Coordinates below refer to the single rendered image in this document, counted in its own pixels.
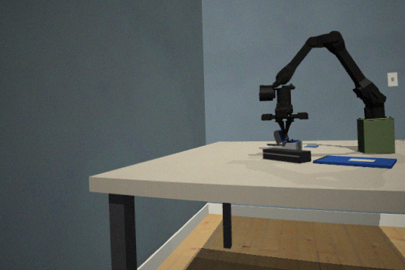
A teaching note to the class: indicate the blue notebook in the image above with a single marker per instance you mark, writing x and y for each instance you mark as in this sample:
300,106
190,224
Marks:
357,161

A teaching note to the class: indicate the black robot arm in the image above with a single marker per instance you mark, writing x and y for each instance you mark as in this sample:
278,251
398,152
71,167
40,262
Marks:
334,42

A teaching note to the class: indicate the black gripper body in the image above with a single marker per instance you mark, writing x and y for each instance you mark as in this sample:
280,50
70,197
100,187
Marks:
290,117

